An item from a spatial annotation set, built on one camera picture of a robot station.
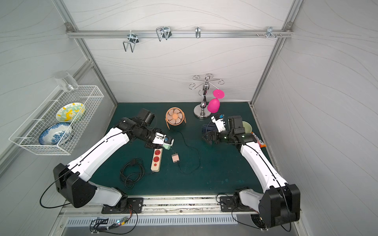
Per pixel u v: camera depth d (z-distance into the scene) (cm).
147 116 61
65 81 64
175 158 88
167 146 74
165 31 76
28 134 56
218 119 70
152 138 66
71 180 39
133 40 78
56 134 63
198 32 78
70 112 70
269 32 76
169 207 74
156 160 87
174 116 101
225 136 67
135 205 73
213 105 99
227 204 73
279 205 39
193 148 96
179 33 77
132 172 84
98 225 69
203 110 113
